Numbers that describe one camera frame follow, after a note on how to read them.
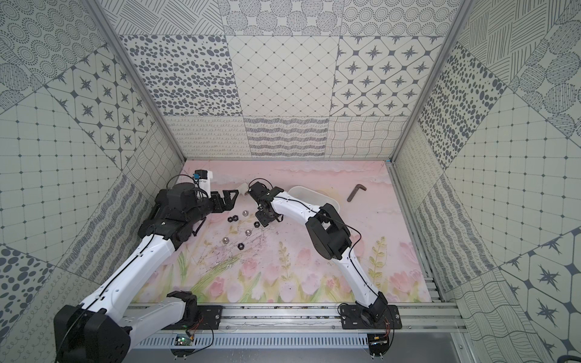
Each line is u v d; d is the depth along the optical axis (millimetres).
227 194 716
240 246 903
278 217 870
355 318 739
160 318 529
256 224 959
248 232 932
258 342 701
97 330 373
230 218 980
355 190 1082
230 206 717
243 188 1072
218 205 696
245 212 992
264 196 734
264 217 870
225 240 912
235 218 982
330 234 573
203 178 685
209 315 735
